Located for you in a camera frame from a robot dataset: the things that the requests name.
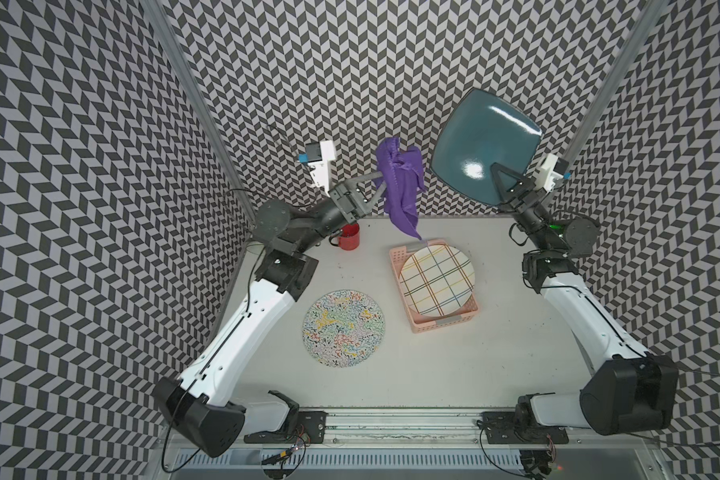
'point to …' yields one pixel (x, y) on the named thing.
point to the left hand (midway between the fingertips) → (394, 180)
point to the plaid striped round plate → (437, 280)
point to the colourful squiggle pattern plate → (342, 328)
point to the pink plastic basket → (419, 322)
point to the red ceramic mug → (348, 238)
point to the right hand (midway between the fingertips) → (486, 172)
